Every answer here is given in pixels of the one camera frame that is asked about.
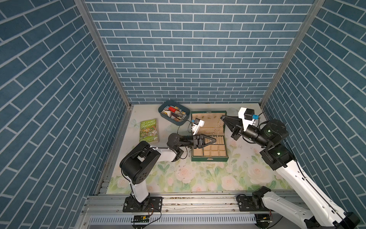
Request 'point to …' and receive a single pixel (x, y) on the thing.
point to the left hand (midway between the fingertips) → (216, 146)
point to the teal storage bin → (174, 112)
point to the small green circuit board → (141, 219)
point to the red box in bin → (172, 109)
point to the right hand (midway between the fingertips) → (225, 117)
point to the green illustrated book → (149, 131)
